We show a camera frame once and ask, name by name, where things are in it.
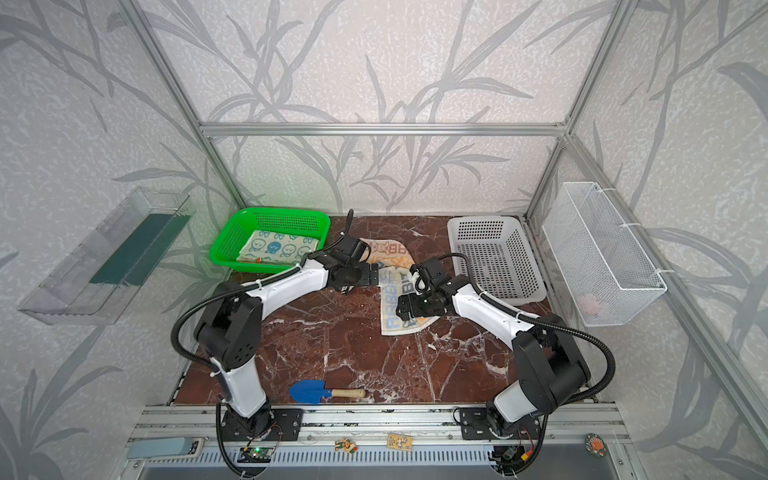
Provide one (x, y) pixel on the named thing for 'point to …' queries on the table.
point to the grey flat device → (163, 447)
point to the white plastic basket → (504, 259)
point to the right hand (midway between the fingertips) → (408, 301)
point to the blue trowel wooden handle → (313, 391)
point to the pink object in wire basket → (590, 303)
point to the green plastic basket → (227, 240)
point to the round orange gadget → (595, 444)
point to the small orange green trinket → (345, 444)
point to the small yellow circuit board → (400, 442)
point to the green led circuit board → (255, 455)
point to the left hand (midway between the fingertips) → (371, 268)
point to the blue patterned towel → (274, 247)
